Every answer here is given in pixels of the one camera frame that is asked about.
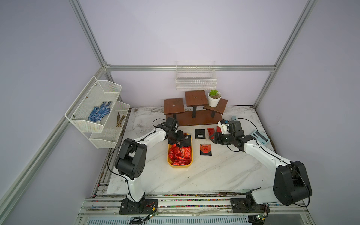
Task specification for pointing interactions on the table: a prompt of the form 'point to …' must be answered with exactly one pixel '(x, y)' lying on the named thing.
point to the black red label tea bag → (205, 149)
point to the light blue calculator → (261, 138)
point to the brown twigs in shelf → (119, 120)
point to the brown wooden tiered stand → (193, 109)
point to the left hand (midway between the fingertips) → (182, 141)
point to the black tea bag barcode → (199, 133)
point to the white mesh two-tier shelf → (104, 134)
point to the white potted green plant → (214, 98)
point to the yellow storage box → (182, 166)
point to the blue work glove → (96, 114)
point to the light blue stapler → (233, 117)
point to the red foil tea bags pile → (179, 156)
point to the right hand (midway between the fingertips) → (212, 139)
